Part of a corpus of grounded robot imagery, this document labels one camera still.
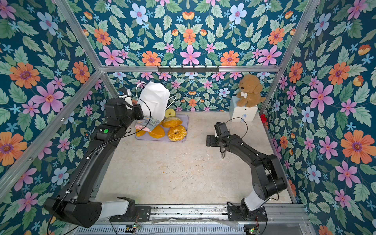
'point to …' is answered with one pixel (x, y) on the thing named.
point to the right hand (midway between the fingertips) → (214, 139)
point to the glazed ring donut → (176, 133)
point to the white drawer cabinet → (241, 114)
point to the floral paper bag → (154, 99)
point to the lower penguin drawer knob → (242, 120)
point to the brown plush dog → (250, 89)
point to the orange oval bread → (157, 132)
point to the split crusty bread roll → (171, 121)
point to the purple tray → (184, 119)
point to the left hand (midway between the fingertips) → (140, 102)
